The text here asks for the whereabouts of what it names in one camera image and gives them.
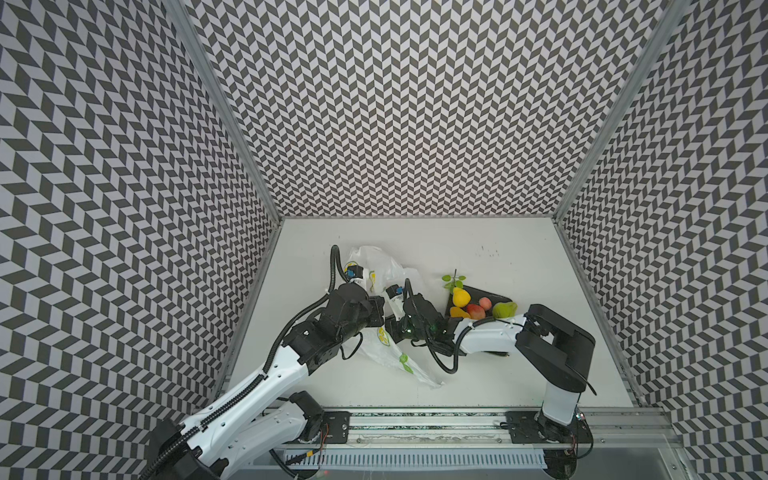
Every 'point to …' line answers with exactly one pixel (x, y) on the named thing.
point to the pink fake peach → (485, 303)
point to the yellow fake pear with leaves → (460, 297)
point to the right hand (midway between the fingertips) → (374, 334)
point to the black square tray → (476, 295)
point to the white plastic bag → (381, 274)
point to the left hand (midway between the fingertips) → (385, 302)
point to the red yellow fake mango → (476, 312)
